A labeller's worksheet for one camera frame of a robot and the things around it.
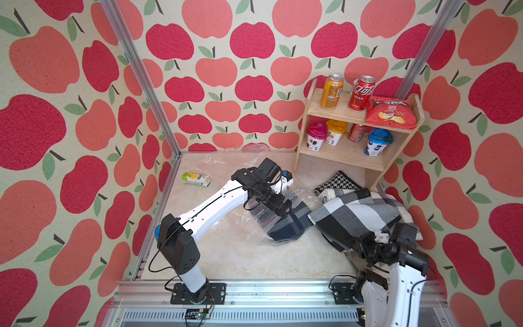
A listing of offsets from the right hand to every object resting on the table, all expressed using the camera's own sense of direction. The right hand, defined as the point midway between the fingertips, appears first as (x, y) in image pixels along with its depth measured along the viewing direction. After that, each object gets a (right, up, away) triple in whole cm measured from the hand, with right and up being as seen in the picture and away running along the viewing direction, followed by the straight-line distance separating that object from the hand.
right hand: (350, 246), depth 75 cm
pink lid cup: (-10, +45, +11) cm, 47 cm away
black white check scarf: (+2, +9, +8) cm, 12 cm away
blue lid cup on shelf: (+16, +41, +9) cm, 45 cm away
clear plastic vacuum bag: (-32, +7, +3) cm, 33 cm away
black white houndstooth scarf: (+7, +23, +29) cm, 38 cm away
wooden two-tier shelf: (+7, +37, +19) cm, 42 cm away
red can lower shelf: (+11, +46, +18) cm, 51 cm away
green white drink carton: (-65, +24, +27) cm, 75 cm away
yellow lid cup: (0, +47, +13) cm, 49 cm away
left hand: (-25, +14, +1) cm, 28 cm away
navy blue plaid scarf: (-20, +4, +15) cm, 25 cm away
